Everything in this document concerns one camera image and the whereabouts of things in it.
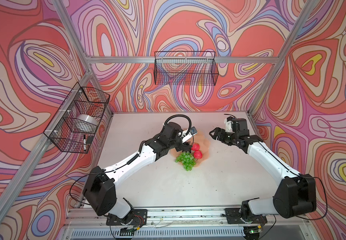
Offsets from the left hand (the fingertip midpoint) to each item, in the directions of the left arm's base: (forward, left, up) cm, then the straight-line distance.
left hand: (187, 134), depth 79 cm
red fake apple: (+2, -6, -15) cm, 16 cm away
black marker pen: (-7, +51, +3) cm, 52 cm away
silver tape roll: (+2, +51, +9) cm, 51 cm away
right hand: (+2, -17, -6) cm, 18 cm away
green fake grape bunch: (-7, 0, -15) cm, 17 cm away
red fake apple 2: (-4, -7, -15) cm, 17 cm away
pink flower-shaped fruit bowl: (+7, -10, -13) cm, 18 cm away
